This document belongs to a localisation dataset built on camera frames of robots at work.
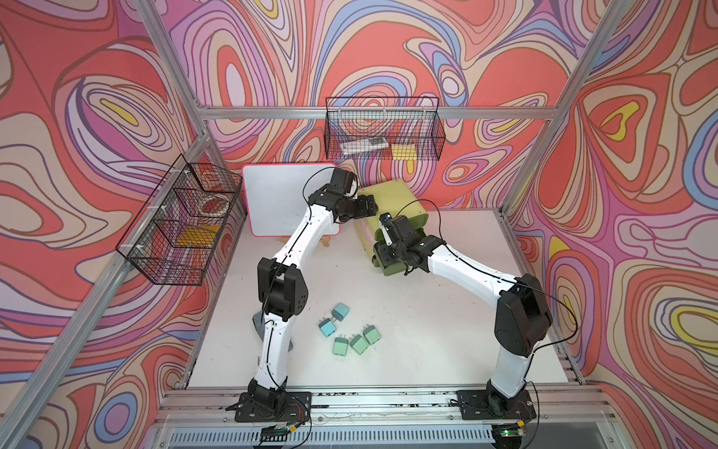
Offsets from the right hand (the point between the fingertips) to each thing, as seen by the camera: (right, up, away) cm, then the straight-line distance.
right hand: (388, 254), depth 90 cm
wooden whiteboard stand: (-23, +4, +17) cm, 29 cm away
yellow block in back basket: (+5, +34, +1) cm, 34 cm away
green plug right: (-6, -24, -5) cm, 26 cm away
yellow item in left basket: (-51, +6, -18) cm, 55 cm away
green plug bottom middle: (-10, -27, -7) cm, 29 cm away
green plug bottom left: (-15, -27, -7) cm, 32 cm away
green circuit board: (-32, -46, -18) cm, 59 cm away
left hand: (-6, +15, +2) cm, 16 cm away
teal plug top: (-15, -18, -1) cm, 24 cm away
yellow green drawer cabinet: (+2, +19, +7) cm, 21 cm away
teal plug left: (-19, -23, -3) cm, 30 cm away
